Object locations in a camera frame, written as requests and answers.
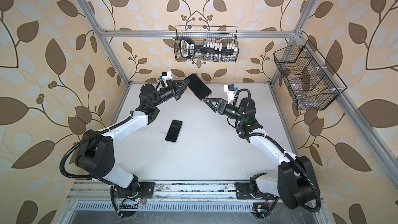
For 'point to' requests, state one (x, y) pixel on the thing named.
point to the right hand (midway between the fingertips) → (206, 102)
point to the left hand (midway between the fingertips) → (186, 80)
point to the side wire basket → (312, 83)
